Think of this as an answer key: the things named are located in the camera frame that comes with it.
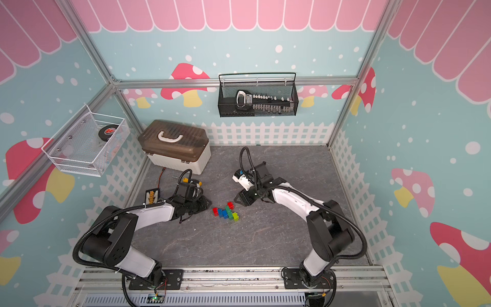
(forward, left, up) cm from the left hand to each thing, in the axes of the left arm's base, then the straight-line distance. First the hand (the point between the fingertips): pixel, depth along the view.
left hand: (210, 206), depth 93 cm
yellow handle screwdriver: (+17, +17, -2) cm, 24 cm away
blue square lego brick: (-5, -8, +1) cm, 9 cm away
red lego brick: (-3, -3, 0) cm, 4 cm away
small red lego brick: (0, -10, +1) cm, 10 cm away
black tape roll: (+16, +40, +33) cm, 54 cm away
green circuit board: (-37, +15, -2) cm, 40 cm away
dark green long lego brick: (-4, -10, +2) cm, 11 cm away
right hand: (0, -15, +10) cm, 18 cm away
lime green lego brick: (-6, -13, +1) cm, 14 cm away
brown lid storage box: (+23, +17, +19) cm, 34 cm away
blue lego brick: (-4, -6, +2) cm, 7 cm away
